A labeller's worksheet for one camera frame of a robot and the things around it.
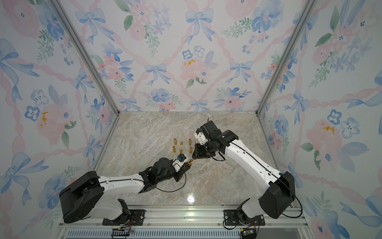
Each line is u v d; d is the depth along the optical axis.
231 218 0.73
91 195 0.43
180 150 0.97
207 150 0.64
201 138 0.71
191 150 0.96
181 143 1.00
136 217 0.74
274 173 0.43
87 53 0.87
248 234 0.73
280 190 0.40
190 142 1.00
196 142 1.00
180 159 0.70
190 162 0.79
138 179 0.59
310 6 0.69
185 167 0.74
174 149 0.97
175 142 1.00
